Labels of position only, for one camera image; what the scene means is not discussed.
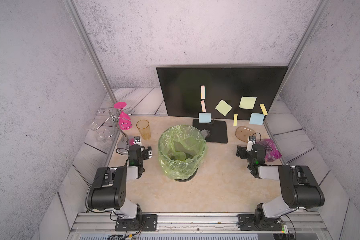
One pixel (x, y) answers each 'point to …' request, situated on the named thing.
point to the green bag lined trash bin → (182, 149)
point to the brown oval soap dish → (243, 133)
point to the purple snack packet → (271, 152)
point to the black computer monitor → (226, 92)
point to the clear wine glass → (103, 142)
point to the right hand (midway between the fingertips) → (247, 145)
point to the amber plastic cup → (143, 126)
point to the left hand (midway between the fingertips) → (143, 146)
